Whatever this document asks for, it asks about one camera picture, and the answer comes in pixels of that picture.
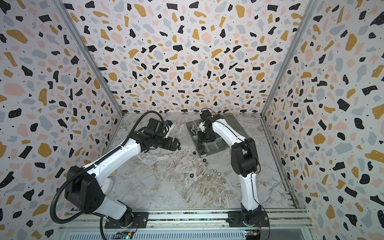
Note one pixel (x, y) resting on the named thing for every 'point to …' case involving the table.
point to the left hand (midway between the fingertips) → (173, 140)
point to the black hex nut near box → (194, 153)
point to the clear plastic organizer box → (205, 148)
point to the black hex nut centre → (191, 175)
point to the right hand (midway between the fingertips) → (199, 139)
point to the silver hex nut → (206, 164)
